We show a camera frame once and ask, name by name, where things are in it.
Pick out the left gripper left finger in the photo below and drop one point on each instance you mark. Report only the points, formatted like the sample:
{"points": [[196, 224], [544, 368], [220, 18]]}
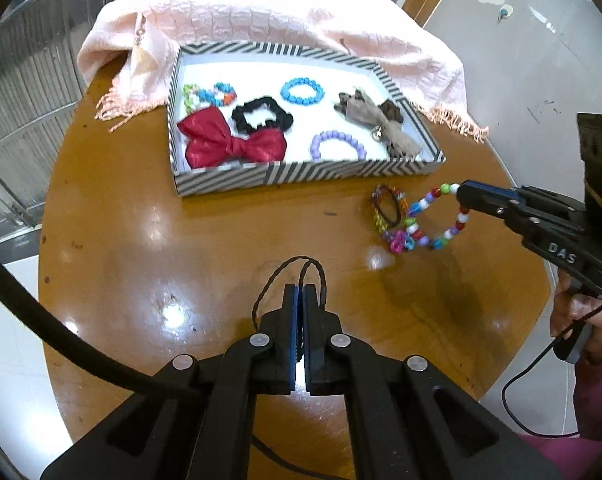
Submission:
{"points": [[289, 325]]}

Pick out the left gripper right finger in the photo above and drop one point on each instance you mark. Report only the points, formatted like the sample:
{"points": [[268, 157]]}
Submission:
{"points": [[313, 340]]}

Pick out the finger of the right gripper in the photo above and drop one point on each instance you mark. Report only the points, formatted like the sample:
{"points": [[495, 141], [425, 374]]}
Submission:
{"points": [[489, 199]]}

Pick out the black scrunchie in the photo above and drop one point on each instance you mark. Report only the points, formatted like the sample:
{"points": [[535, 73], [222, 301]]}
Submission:
{"points": [[259, 114]]}

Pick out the maroon sleeve forearm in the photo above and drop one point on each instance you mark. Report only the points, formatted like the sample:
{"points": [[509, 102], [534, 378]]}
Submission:
{"points": [[577, 457]]}

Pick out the person's right hand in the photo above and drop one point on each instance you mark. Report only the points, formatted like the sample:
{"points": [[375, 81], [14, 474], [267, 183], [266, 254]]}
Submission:
{"points": [[569, 307]]}

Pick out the beige burlap bow clip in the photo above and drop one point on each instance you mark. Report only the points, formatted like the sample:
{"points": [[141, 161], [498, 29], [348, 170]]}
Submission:
{"points": [[358, 107]]}

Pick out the round wooden table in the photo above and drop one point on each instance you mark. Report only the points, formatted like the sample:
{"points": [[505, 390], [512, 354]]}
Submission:
{"points": [[143, 274]]}

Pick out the dark brown scrunchie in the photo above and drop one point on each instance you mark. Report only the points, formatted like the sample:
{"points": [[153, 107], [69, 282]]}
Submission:
{"points": [[391, 111]]}

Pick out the red bow hair clip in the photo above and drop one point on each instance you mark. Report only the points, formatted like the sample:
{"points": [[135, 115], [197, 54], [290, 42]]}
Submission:
{"points": [[211, 144]]}

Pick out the striped white tray box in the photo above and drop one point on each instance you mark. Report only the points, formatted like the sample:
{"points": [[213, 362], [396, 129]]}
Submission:
{"points": [[321, 144]]}

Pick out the pink fringed scarf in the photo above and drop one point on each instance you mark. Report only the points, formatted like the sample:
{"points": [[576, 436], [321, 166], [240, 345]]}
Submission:
{"points": [[429, 73]]}

